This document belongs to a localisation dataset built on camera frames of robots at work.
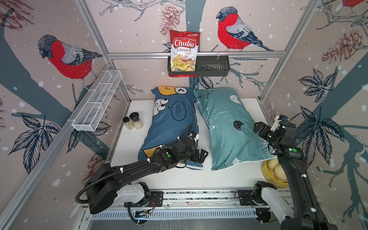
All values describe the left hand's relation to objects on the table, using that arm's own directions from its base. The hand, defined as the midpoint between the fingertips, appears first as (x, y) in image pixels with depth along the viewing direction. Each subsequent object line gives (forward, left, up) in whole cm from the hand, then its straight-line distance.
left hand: (204, 150), depth 76 cm
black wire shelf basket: (+61, -4, +11) cm, 62 cm away
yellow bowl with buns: (-8, -39, -9) cm, 41 cm away
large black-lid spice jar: (+25, +45, -3) cm, 52 cm away
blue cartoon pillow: (+23, +20, +1) cm, 30 cm away
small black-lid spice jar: (+25, +52, -6) cm, 58 cm away
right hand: (+12, -32, +7) cm, 34 cm away
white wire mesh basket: (+13, +60, +16) cm, 63 cm away
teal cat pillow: (+16, -17, 0) cm, 24 cm away
